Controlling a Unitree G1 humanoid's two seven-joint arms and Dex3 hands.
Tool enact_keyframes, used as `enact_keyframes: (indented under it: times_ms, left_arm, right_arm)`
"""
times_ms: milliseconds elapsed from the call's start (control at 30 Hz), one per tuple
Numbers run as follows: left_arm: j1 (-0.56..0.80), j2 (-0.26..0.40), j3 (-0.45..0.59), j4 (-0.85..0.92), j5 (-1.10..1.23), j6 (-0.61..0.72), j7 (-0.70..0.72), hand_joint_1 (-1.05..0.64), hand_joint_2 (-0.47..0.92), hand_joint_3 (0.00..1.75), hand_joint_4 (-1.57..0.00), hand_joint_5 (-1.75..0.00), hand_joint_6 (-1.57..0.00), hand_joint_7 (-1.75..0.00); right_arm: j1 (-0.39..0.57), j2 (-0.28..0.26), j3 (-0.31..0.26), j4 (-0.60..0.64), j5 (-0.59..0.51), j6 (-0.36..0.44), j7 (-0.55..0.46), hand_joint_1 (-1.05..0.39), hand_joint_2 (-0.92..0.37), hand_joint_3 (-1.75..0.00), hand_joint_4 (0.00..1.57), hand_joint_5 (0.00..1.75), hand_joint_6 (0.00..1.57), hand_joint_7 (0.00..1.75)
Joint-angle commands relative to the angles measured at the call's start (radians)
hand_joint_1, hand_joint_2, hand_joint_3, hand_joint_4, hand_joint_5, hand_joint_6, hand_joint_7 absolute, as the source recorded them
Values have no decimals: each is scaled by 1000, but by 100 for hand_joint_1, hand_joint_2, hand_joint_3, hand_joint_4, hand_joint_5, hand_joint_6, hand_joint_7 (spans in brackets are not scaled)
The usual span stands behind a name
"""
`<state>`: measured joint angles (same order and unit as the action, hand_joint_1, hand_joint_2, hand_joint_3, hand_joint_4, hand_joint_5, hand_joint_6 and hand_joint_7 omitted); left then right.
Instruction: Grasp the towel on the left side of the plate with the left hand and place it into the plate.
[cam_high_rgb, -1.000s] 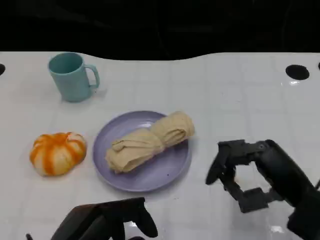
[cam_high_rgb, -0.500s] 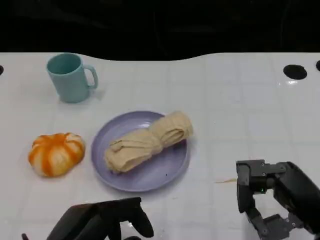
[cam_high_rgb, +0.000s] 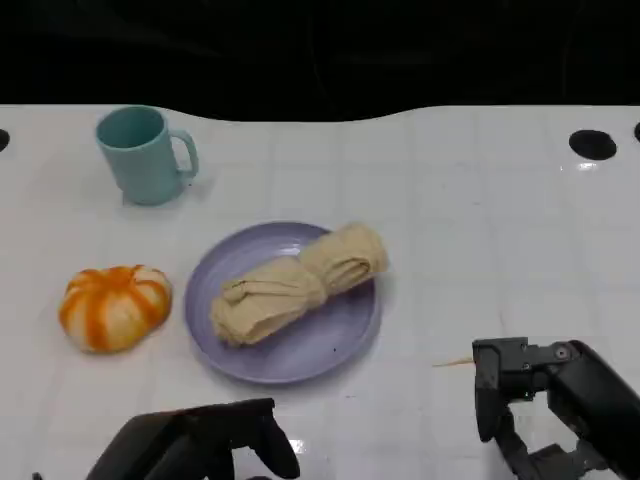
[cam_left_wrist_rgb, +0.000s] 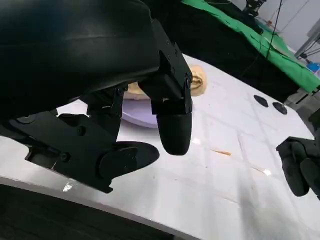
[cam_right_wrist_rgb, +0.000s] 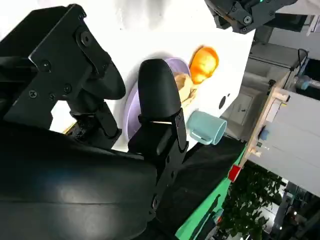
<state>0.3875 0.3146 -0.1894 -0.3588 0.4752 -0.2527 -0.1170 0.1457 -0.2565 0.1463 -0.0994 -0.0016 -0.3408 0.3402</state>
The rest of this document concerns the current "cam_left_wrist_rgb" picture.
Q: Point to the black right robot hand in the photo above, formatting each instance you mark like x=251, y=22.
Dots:
x=297, y=170

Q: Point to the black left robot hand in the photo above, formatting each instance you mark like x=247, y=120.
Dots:
x=75, y=50

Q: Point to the beige towel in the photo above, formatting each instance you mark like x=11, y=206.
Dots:
x=200, y=82

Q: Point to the lilac plate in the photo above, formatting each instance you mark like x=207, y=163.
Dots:
x=137, y=115

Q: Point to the small blue box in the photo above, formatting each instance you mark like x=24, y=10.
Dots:
x=313, y=67

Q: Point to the green cloth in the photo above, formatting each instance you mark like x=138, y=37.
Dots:
x=282, y=57

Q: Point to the black desk skirt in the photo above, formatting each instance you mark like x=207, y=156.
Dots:
x=212, y=37

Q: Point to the black machine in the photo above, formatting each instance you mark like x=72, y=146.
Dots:
x=252, y=6

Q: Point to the grey metal frame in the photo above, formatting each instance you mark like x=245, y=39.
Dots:
x=306, y=42

